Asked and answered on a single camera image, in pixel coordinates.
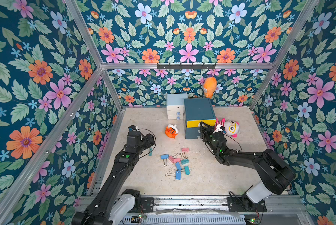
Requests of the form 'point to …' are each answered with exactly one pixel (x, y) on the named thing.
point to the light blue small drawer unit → (175, 106)
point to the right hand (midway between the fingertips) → (199, 122)
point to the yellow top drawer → (195, 123)
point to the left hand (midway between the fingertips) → (150, 136)
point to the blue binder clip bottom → (178, 173)
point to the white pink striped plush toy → (231, 127)
